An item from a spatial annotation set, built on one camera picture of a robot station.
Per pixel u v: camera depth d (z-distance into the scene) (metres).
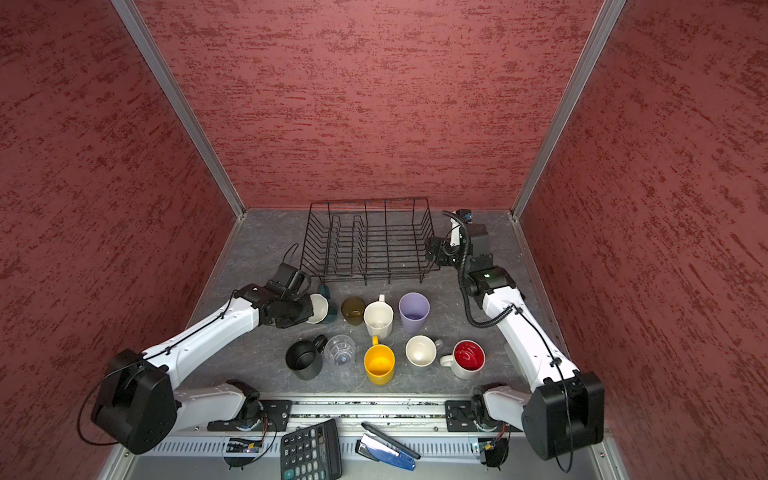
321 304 0.82
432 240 0.71
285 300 0.66
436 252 0.71
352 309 0.92
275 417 0.74
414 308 0.86
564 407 0.39
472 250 0.59
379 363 0.83
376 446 0.69
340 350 0.85
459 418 0.74
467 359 0.81
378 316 0.87
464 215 0.68
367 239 1.10
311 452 0.68
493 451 0.71
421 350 0.80
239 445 0.73
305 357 0.82
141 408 0.40
